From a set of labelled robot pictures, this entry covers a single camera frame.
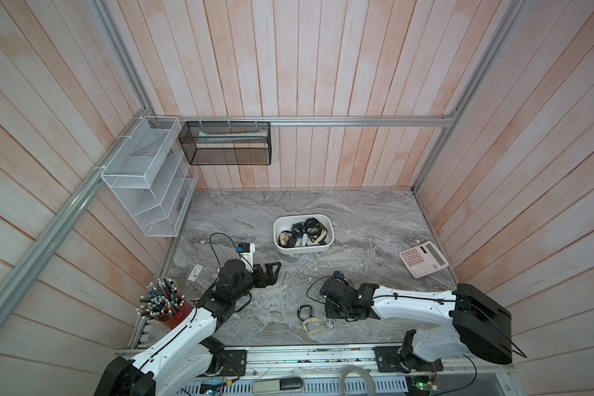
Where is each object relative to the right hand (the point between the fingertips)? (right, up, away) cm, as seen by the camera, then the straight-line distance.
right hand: (327, 308), depth 85 cm
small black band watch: (-6, +1, -3) cm, 7 cm away
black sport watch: (-15, +23, +13) cm, 30 cm away
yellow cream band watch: (-7, -1, -6) cm, 9 cm away
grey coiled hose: (+6, -12, -14) cm, 20 cm away
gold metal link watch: (-2, +25, +13) cm, 28 cm away
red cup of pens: (-49, +8, -17) cm, 52 cm away
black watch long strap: (-5, +30, +15) cm, 34 cm away
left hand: (-20, +15, -2) cm, 25 cm away
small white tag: (-49, +11, +7) cm, 51 cm away
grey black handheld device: (-16, -14, -18) cm, 28 cm away
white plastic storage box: (-8, +25, +13) cm, 30 cm away
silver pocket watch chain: (0, -3, -5) cm, 6 cm away
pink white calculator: (+39, +16, +10) cm, 43 cm away
